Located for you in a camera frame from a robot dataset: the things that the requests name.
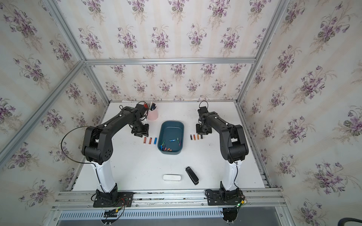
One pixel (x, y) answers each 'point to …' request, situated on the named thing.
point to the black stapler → (193, 177)
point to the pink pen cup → (153, 115)
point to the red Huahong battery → (144, 140)
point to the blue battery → (155, 141)
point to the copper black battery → (201, 136)
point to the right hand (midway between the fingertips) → (202, 132)
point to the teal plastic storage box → (171, 137)
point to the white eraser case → (172, 177)
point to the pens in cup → (150, 106)
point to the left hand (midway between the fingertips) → (147, 135)
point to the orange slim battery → (194, 138)
